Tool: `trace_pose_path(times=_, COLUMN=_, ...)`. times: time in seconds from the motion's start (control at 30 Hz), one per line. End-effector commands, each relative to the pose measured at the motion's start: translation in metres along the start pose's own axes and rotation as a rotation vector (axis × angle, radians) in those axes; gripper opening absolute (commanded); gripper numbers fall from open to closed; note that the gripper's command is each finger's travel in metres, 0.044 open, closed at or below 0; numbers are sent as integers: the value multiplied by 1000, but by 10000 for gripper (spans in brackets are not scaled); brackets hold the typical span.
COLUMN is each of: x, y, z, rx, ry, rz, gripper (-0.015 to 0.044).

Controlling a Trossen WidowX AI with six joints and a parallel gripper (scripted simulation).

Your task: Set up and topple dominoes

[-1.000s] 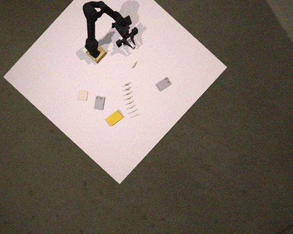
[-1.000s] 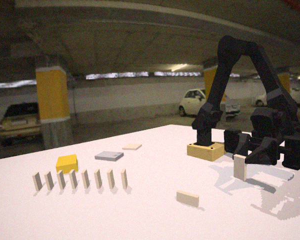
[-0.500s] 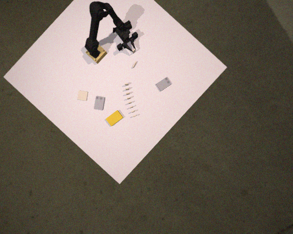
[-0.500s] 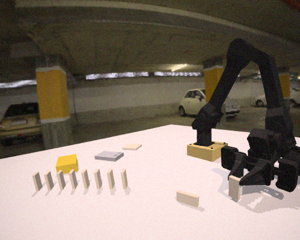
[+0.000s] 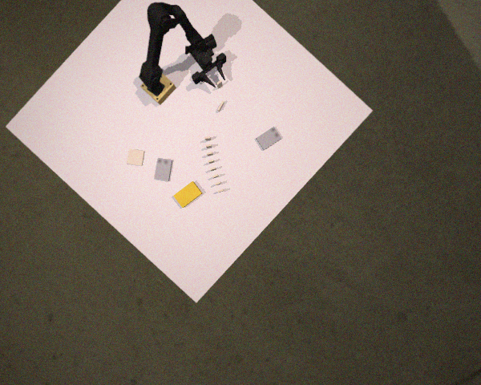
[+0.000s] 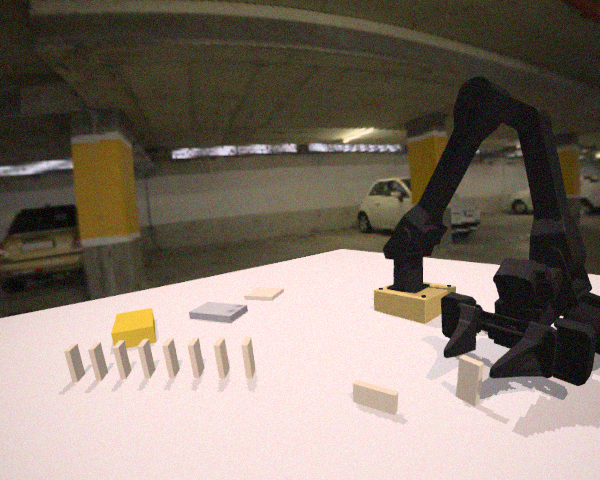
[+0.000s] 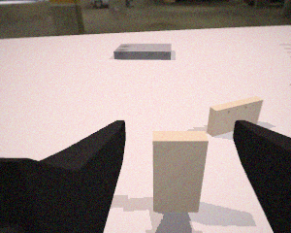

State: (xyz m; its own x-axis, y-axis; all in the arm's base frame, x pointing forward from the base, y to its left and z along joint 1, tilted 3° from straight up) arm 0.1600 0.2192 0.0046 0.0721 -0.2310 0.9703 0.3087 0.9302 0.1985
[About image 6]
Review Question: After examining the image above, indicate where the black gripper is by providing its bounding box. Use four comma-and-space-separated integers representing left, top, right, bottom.
441, 292, 597, 386

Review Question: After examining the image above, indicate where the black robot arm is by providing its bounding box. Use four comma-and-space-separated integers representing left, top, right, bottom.
382, 76, 600, 355

